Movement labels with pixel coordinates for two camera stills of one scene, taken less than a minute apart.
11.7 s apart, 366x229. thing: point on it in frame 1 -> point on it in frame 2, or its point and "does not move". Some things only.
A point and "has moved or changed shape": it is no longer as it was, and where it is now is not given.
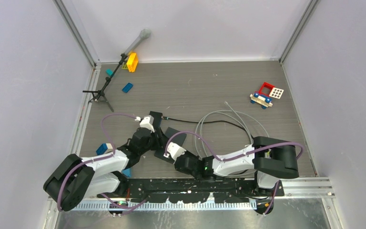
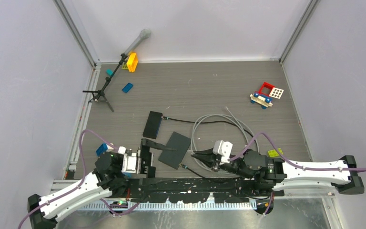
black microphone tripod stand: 98,94 does not move
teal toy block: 109,72 does not move
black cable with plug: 164,118 does not move
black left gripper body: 154,143 -> 146,161
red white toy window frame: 268,89 does not move
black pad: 174,136 has moved or changed shape
